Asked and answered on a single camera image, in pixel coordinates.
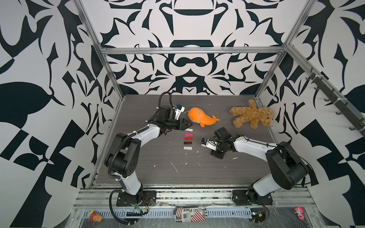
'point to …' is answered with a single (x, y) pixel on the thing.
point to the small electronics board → (257, 214)
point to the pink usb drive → (188, 135)
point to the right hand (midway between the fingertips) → (212, 148)
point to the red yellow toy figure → (94, 216)
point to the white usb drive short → (187, 147)
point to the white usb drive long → (189, 129)
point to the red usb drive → (188, 138)
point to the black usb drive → (187, 142)
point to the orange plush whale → (197, 114)
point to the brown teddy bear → (253, 115)
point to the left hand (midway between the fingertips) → (189, 122)
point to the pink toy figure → (300, 212)
